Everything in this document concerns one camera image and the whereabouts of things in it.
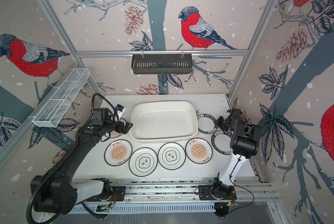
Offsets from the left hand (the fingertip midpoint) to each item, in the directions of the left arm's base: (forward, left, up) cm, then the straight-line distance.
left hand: (124, 120), depth 81 cm
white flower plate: (-18, -10, -20) cm, 29 cm away
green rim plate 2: (-4, -63, -19) cm, 66 cm away
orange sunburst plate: (-12, +7, -19) cm, 24 cm away
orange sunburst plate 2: (-11, -46, -20) cm, 51 cm away
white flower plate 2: (-14, -28, -20) cm, 37 cm away
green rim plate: (+9, -55, -18) cm, 59 cm away
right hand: (+9, -62, -18) cm, 66 cm away
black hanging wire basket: (+48, -21, +8) cm, 53 cm away
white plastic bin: (+11, -22, -16) cm, 30 cm away
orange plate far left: (-11, +3, +4) cm, 12 cm away
